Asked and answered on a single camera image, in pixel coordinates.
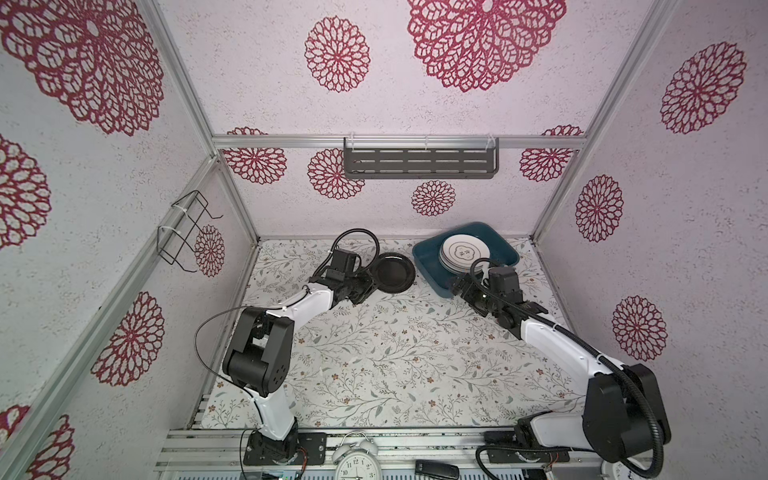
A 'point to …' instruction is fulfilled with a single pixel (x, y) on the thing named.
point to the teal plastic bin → (437, 277)
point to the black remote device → (437, 469)
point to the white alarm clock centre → (357, 458)
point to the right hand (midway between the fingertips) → (456, 282)
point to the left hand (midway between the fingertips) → (380, 286)
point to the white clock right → (619, 471)
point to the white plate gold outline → (461, 251)
